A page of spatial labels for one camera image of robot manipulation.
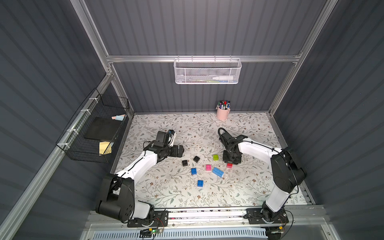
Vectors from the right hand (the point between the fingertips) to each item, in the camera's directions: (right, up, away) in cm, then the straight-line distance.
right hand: (227, 163), depth 90 cm
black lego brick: (-27, -1, +2) cm, 27 cm away
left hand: (-30, +8, -2) cm, 31 cm away
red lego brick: (+1, -2, 0) cm, 2 cm away
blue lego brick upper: (-21, -5, -1) cm, 21 cm away
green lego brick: (-7, +2, +4) cm, 8 cm away
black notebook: (-66, +21, -16) cm, 71 cm away
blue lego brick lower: (-17, -10, -6) cm, 21 cm away
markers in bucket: (+1, +38, +18) cm, 42 cm away
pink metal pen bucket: (+1, +32, +24) cm, 40 cm away
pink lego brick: (-12, -3, 0) cm, 12 cm away
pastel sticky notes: (-62, +27, -7) cm, 68 cm away
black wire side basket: (-71, +16, -28) cm, 78 cm away
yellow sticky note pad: (-57, +14, -29) cm, 65 cm away
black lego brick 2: (-19, +2, +4) cm, 19 cm away
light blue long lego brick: (-6, -5, -1) cm, 8 cm away
